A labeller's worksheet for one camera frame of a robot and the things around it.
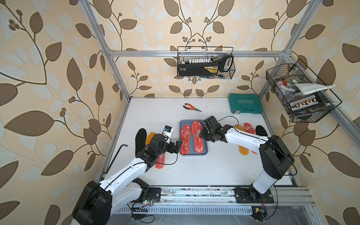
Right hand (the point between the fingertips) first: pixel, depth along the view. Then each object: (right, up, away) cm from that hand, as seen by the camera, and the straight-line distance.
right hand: (200, 134), depth 91 cm
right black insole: (+44, +1, +8) cm, 44 cm away
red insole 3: (-25, -15, -5) cm, 30 cm away
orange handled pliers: (-4, +18, +21) cm, 28 cm away
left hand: (-15, -1, -9) cm, 18 cm away
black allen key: (-55, -13, -3) cm, 57 cm away
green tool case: (+39, +22, +20) cm, 49 cm away
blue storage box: (-6, -11, -2) cm, 12 cm away
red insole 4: (+36, +3, +11) cm, 38 cm away
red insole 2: (-2, +5, +5) cm, 7 cm away
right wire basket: (+49, +36, -6) cm, 61 cm away
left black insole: (-40, -5, +2) cm, 41 cm away
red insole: (-10, +1, +8) cm, 12 cm away
